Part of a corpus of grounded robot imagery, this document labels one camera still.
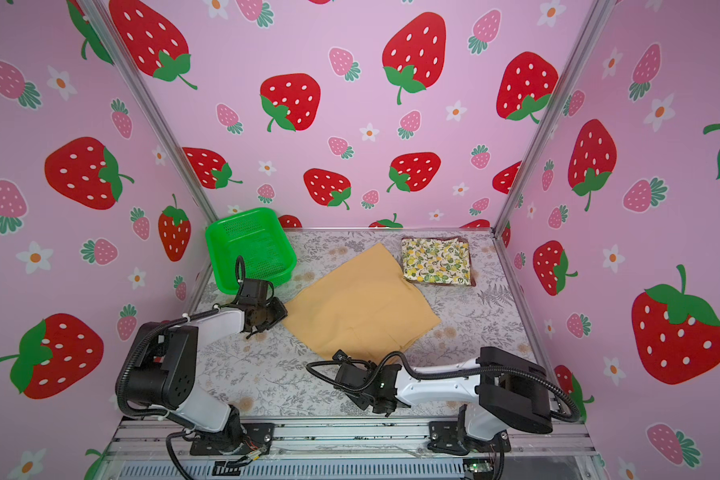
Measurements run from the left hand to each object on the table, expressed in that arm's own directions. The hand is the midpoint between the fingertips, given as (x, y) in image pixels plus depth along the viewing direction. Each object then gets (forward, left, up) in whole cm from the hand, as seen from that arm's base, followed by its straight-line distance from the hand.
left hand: (286, 310), depth 96 cm
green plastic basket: (+35, +19, 0) cm, 39 cm away
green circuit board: (-42, -55, -1) cm, 69 cm away
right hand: (-23, -24, 0) cm, 33 cm away
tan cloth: (+1, -26, -1) cm, 26 cm away
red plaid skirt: (+31, -44, +3) cm, 54 cm away
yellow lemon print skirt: (+19, -54, +3) cm, 57 cm away
